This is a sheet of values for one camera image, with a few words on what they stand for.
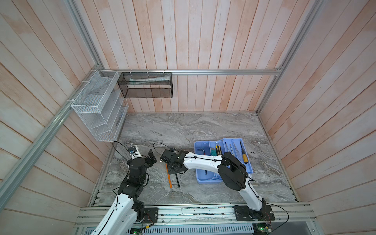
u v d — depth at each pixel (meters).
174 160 0.68
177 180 0.86
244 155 0.83
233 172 0.53
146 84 1.04
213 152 0.89
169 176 0.86
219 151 0.88
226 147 0.88
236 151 0.85
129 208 0.54
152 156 0.73
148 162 0.73
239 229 0.70
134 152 0.67
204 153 0.96
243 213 0.72
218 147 0.90
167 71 0.95
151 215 0.73
